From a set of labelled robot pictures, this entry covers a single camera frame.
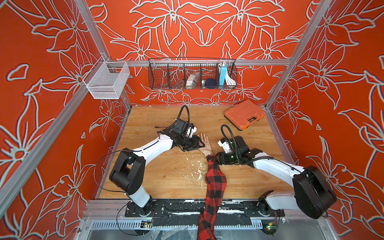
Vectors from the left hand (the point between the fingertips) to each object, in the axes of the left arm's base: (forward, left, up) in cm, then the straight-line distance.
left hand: (202, 145), depth 83 cm
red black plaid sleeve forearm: (-18, -8, -9) cm, 21 cm away
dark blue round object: (+38, -4, +16) cm, 41 cm away
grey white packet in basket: (+35, +8, +19) cm, 41 cm away
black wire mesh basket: (+46, +22, +17) cm, 53 cm away
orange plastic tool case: (+31, -30, -7) cm, 44 cm away
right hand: (-6, -6, -5) cm, 10 cm away
